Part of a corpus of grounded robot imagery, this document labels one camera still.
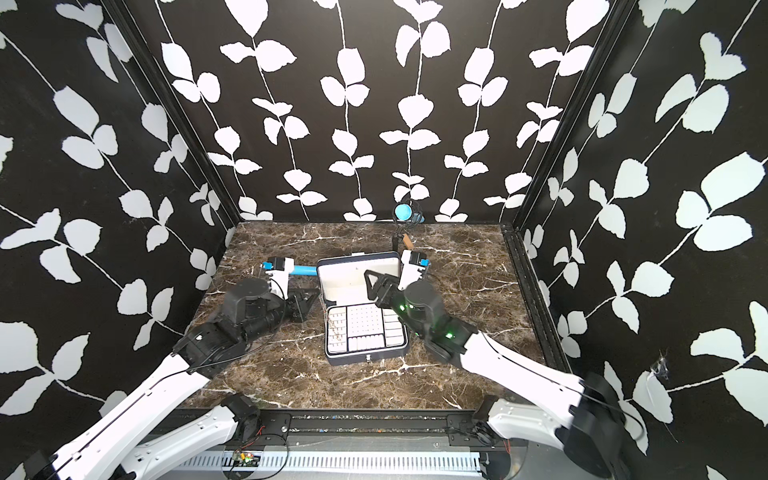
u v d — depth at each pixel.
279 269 0.60
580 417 0.40
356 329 0.84
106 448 0.39
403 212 0.88
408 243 1.12
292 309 0.61
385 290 0.61
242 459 0.70
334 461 0.70
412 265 0.63
